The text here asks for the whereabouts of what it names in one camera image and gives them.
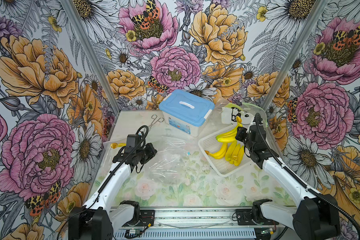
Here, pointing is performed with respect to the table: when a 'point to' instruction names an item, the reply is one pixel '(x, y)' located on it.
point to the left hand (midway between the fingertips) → (157, 155)
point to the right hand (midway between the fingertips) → (238, 131)
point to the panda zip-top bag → (235, 115)
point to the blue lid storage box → (186, 110)
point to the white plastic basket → (210, 143)
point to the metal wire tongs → (154, 116)
